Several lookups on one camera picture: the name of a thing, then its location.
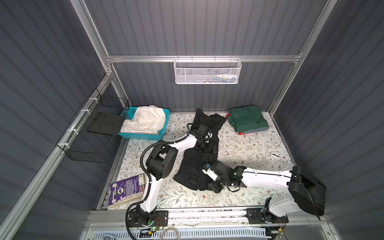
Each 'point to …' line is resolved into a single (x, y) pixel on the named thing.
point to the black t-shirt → (189, 174)
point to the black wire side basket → (95, 134)
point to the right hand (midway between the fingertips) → (211, 185)
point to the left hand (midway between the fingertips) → (211, 150)
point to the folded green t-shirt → (245, 118)
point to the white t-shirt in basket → (148, 119)
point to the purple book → (126, 191)
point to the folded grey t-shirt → (256, 130)
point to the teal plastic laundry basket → (129, 113)
